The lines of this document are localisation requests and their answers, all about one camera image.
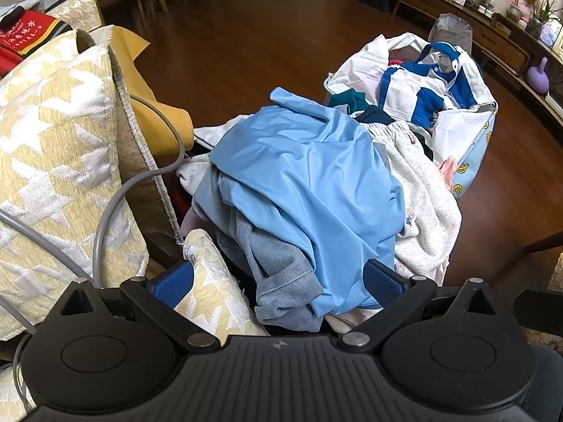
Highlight large yellow patterned cushion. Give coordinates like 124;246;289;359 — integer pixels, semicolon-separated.
0;30;150;341

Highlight navy garment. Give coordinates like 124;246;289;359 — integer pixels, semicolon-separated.
356;105;397;126

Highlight dark teal garment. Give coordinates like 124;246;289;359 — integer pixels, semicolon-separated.
329;89;371;113

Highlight light grey sweatpants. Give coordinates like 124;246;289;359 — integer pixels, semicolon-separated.
367;121;462;286

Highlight white plastic bag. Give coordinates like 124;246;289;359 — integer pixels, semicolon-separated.
429;13;474;56

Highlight pile of mixed clothes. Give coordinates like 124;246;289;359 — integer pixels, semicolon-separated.
324;33;500;198

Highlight small yellow patterned cushion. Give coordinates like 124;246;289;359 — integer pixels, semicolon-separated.
45;0;105;32

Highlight potted aloe plant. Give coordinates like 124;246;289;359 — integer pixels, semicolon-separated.
525;0;563;38

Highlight beige textured throw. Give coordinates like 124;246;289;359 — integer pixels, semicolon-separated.
76;26;185;247

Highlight wooden sideboard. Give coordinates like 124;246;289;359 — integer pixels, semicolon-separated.
391;0;563;126

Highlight mustard yellow blanket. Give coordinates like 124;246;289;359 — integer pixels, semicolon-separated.
108;26;195;150

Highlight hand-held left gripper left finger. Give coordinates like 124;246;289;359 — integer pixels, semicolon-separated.
59;260;217;353

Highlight purple kettlebell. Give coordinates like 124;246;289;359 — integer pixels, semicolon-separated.
526;56;551;95

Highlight grey blue denim garment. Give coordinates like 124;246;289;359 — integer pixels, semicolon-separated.
192;165;324;332

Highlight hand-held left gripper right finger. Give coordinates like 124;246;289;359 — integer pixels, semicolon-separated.
342;259;500;353

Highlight white garment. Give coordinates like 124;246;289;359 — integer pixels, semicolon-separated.
176;114;260;198

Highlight pink garment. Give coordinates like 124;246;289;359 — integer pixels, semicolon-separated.
437;157;457;191

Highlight blue white striped polo shirt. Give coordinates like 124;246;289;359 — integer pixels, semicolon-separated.
380;41;478;128

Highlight red black cloth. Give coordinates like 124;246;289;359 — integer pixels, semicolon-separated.
0;6;73;69

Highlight light blue t-shirt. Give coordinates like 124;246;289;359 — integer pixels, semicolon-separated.
209;87;405;317

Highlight grey cable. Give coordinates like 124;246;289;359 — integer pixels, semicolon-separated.
0;94;185;409

